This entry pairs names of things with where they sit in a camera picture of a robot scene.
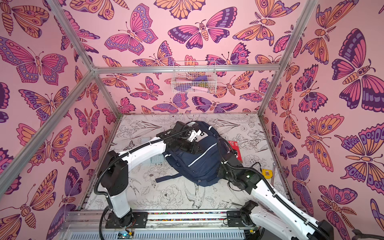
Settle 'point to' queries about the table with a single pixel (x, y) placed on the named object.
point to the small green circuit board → (124, 235)
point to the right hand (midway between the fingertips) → (219, 168)
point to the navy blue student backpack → (203, 168)
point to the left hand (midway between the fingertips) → (203, 149)
